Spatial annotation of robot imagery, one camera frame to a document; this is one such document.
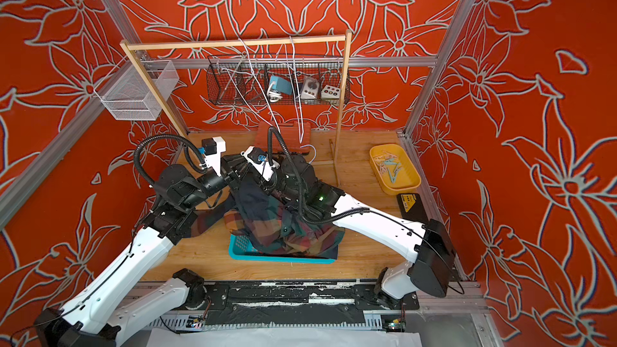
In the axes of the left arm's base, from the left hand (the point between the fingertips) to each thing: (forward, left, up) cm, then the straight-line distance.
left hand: (253, 155), depth 62 cm
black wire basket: (+49, +13, -7) cm, 51 cm away
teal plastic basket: (-14, +8, -34) cm, 38 cm away
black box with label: (+6, -54, -34) cm, 64 cm away
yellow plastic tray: (+21, -56, -36) cm, 70 cm away
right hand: (-1, +3, -2) cm, 4 cm away
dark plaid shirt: (-10, -2, -18) cm, 21 cm away
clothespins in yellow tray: (+29, -48, -35) cm, 67 cm away
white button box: (+41, -21, -8) cm, 47 cm away
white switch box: (+39, -13, -4) cm, 41 cm away
